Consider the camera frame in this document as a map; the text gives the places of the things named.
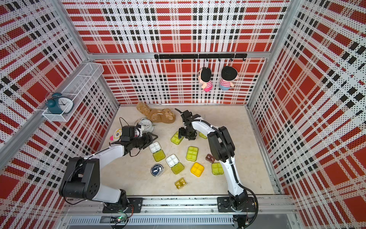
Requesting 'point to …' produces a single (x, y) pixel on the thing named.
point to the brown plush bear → (165, 115)
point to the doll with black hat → (228, 75)
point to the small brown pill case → (209, 158)
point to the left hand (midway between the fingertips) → (157, 138)
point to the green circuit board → (122, 219)
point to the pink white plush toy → (116, 135)
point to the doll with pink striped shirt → (204, 74)
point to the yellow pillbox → (197, 169)
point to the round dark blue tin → (157, 170)
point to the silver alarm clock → (146, 124)
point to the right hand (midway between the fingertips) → (185, 137)
